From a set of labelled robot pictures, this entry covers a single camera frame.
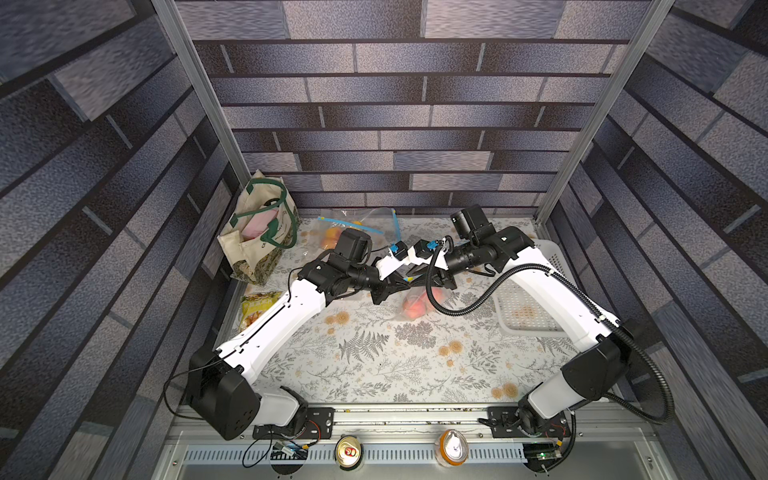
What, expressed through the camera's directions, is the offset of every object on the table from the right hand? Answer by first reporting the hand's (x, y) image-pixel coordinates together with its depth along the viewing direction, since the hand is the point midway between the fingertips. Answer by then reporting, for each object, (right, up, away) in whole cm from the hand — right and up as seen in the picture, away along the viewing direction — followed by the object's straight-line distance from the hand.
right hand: (409, 273), depth 72 cm
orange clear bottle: (+8, -36, -10) cm, 38 cm away
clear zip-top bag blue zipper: (-8, +15, +46) cm, 50 cm away
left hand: (0, -2, 0) cm, 2 cm away
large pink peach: (+3, -12, +16) cm, 20 cm away
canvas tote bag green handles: (-43, +11, +16) cm, 47 cm away
